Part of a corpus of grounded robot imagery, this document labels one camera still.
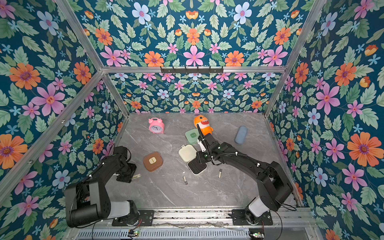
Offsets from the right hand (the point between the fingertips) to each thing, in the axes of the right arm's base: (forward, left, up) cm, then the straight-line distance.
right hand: (202, 154), depth 85 cm
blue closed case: (+21, -26, -8) cm, 35 cm away
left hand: (-8, +40, -8) cm, 41 cm away
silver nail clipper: (-12, +10, -10) cm, 18 cm away
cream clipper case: (0, +4, -10) cm, 10 cm away
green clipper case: (+19, +8, -7) cm, 21 cm away
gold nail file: (-10, +39, -9) cm, 41 cm away
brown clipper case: (-1, +31, -7) cm, 32 cm away
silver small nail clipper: (-7, -10, -10) cm, 16 cm away
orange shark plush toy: (+26, 0, -3) cm, 26 cm away
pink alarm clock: (+24, +34, -3) cm, 41 cm away
